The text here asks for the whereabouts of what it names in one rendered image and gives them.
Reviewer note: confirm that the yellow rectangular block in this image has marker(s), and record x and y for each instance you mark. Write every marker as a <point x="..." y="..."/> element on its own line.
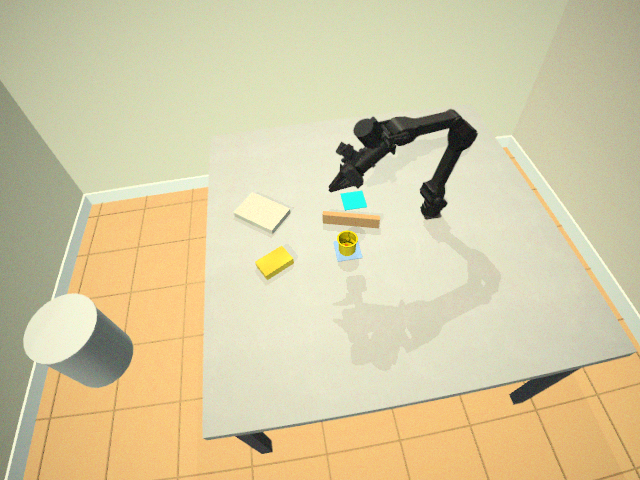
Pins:
<point x="274" y="262"/>

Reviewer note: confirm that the yellow cup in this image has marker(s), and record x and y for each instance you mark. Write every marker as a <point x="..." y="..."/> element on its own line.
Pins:
<point x="349" y="238"/>

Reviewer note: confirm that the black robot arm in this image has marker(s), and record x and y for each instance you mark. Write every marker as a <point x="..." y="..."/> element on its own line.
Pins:
<point x="380" y="139"/>

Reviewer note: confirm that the cream flat square block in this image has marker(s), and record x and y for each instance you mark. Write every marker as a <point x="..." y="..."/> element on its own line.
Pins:
<point x="262" y="213"/>

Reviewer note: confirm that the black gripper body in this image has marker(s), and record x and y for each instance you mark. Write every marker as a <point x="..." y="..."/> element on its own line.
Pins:
<point x="356" y="172"/>

